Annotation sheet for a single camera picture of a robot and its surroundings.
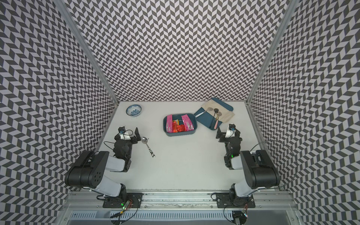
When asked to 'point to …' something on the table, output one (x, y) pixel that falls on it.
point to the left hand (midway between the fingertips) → (130, 129)
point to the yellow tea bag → (177, 121)
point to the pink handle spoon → (219, 114)
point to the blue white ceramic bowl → (133, 110)
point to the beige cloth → (221, 113)
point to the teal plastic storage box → (193, 118)
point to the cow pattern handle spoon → (144, 140)
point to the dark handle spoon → (215, 110)
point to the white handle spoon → (209, 108)
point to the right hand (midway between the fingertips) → (226, 128)
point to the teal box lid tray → (208, 118)
